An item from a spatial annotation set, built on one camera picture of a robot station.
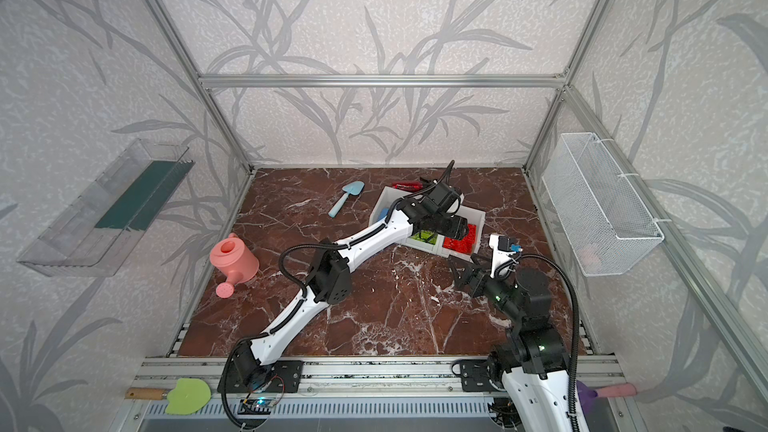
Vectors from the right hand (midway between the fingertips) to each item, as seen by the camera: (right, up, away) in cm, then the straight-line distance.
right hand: (460, 249), depth 71 cm
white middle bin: (-6, -4, +23) cm, 24 cm away
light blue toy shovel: (-33, +15, +41) cm, 54 cm away
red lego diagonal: (+1, -3, +23) cm, 23 cm away
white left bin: (-20, +10, +36) cm, 43 cm away
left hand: (+6, +4, +19) cm, 21 cm away
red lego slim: (+6, -3, +22) cm, 22 cm away
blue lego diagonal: (-21, +6, +33) cm, 40 cm away
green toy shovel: (-66, -36, 0) cm, 75 cm away
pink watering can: (-61, -5, +11) cm, 62 cm away
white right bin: (+10, +6, +27) cm, 29 cm away
